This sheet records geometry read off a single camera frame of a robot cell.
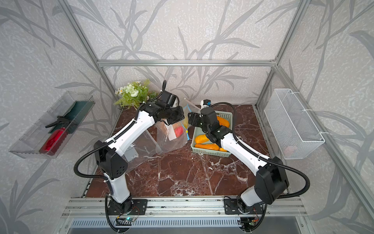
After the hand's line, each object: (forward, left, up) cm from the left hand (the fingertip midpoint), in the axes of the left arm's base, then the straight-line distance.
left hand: (186, 116), depth 81 cm
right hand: (0, -3, +1) cm, 3 cm away
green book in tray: (-7, +55, +7) cm, 55 cm away
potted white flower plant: (+13, +33, +3) cm, 36 cm away
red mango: (-7, +4, -4) cm, 9 cm away
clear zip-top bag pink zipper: (+24, 0, -17) cm, 29 cm away
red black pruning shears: (-12, +57, +10) cm, 59 cm away
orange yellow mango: (-2, -9, -20) cm, 22 cm away
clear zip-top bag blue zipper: (-7, +10, -12) cm, 17 cm away
